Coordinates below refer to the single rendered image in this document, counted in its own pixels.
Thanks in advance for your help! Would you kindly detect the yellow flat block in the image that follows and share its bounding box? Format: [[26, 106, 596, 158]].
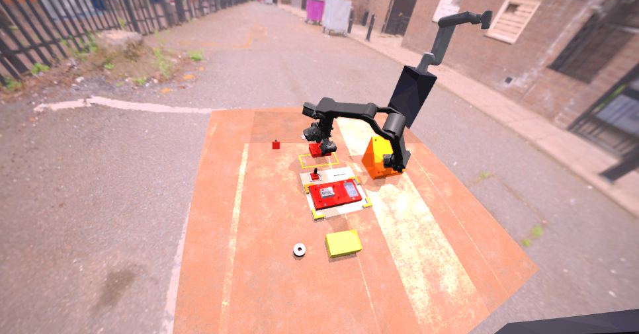
[[325, 230, 362, 258]]

